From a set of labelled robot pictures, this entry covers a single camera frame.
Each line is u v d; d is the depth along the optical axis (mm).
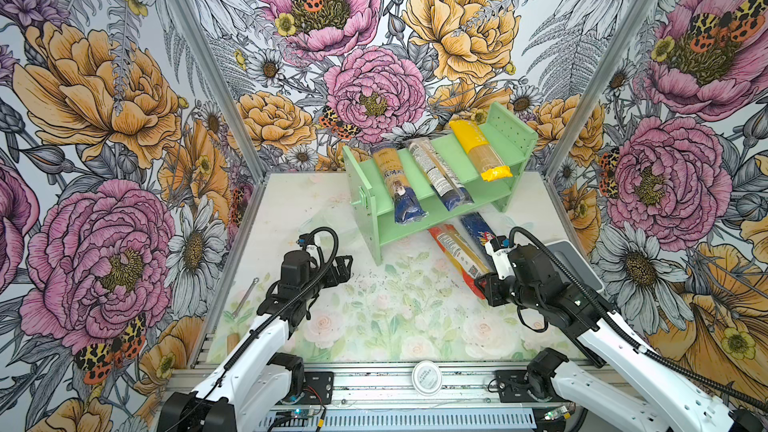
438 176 793
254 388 558
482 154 848
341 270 761
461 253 794
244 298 893
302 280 660
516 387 742
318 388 738
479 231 997
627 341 453
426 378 704
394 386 762
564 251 940
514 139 913
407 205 727
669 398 407
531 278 551
